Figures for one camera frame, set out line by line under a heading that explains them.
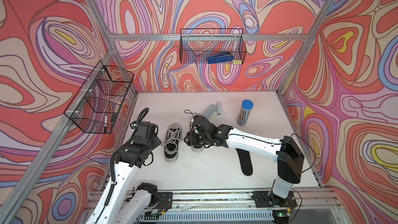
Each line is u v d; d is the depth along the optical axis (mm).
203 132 610
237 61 842
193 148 871
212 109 1046
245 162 843
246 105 867
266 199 734
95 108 736
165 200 728
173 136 898
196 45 955
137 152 473
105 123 728
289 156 443
